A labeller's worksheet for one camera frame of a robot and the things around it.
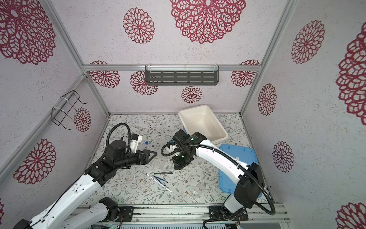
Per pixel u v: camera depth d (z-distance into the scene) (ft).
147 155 2.09
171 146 2.26
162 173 2.89
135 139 2.15
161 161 3.02
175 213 2.50
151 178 2.83
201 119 3.61
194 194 2.66
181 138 1.96
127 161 1.98
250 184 1.30
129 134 2.09
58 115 2.39
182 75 3.12
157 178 2.82
